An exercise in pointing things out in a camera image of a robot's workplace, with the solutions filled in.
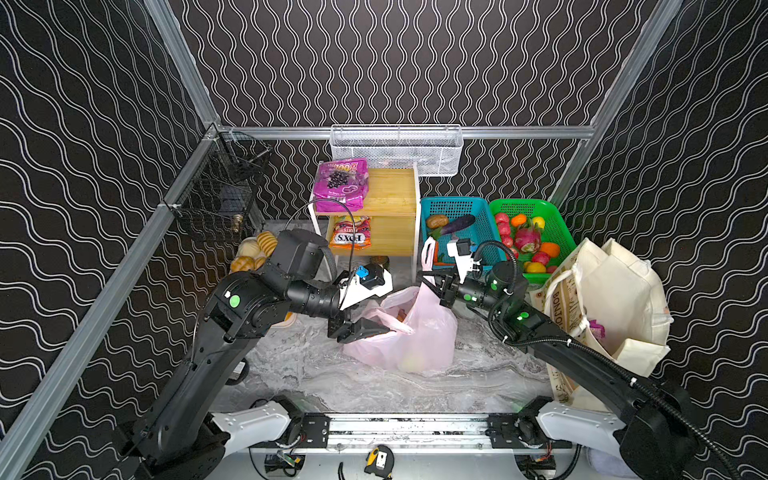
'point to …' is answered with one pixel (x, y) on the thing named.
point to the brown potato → (437, 221)
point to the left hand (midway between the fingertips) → (385, 308)
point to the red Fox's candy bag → (343, 232)
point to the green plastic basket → (556, 241)
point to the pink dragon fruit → (528, 239)
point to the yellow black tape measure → (380, 462)
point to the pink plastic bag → (433, 342)
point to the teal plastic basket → (482, 230)
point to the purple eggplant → (458, 223)
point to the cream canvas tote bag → (609, 300)
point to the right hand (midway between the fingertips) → (419, 275)
